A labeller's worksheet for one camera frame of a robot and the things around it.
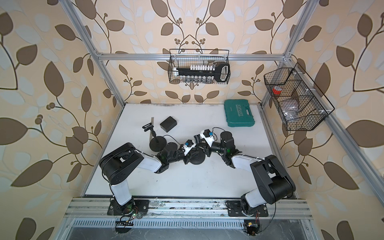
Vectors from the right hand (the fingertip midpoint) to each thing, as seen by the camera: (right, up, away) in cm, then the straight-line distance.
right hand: (196, 142), depth 84 cm
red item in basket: (+47, +31, +2) cm, 56 cm away
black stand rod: (+1, +3, -7) cm, 8 cm away
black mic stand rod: (-26, +10, -3) cm, 28 cm away
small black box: (-21, +10, +21) cm, 31 cm away
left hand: (-1, -4, +4) cm, 5 cm away
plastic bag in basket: (+47, +18, -11) cm, 51 cm away
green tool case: (+31, +18, +24) cm, 43 cm away
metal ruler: (-34, +12, +27) cm, 45 cm away
